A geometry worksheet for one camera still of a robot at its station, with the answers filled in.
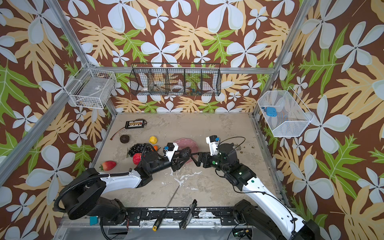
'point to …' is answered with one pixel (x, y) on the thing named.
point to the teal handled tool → (93, 220)
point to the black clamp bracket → (185, 222)
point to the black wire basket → (170, 79)
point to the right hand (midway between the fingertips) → (194, 155)
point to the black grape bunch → (139, 148)
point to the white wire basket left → (92, 87)
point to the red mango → (108, 165)
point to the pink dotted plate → (185, 142)
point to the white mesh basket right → (292, 116)
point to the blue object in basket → (271, 111)
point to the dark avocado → (185, 152)
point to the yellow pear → (153, 140)
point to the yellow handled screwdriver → (162, 214)
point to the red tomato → (137, 158)
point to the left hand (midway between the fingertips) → (186, 152)
